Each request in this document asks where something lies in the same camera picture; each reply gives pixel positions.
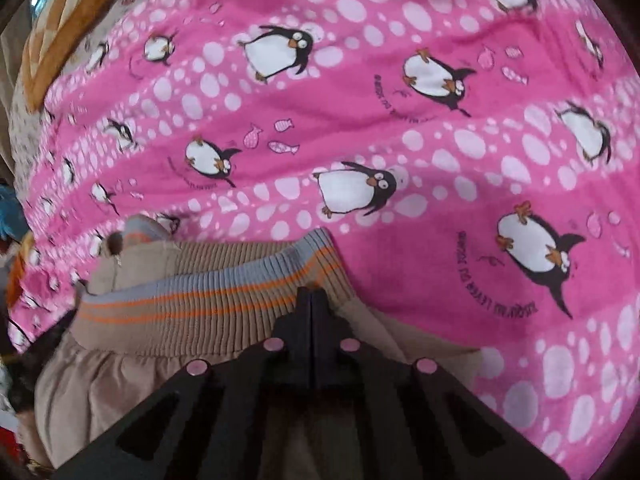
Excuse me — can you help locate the beige jacket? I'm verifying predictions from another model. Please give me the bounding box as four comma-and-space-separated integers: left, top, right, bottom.
20, 215, 481, 480

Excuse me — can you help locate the pink penguin print blanket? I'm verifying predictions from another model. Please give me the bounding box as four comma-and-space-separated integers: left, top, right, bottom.
7, 0, 640, 480

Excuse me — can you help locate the orange plush toy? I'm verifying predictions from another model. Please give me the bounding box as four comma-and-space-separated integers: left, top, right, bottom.
7, 240, 37, 306

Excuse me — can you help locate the blue plastic bag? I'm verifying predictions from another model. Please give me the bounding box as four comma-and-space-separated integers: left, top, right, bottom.
0, 185, 26, 241

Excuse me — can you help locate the orange checkered mat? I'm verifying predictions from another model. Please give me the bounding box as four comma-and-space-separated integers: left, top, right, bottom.
22, 0, 146, 113

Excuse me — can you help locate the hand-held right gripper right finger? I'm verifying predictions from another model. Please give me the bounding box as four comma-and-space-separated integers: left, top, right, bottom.
312, 287, 571, 480

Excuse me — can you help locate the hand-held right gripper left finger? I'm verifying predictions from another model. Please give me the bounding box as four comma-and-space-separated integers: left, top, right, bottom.
50, 287, 314, 480

